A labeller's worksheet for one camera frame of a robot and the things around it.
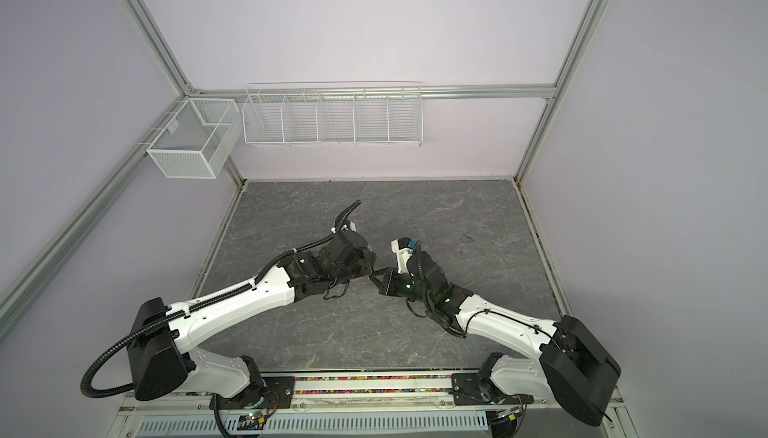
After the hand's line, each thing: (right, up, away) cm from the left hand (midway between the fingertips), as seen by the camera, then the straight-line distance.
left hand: (373, 262), depth 77 cm
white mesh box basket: (-62, +38, +23) cm, 76 cm away
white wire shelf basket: (-13, +46, +21) cm, 52 cm away
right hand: (-1, -4, -1) cm, 4 cm away
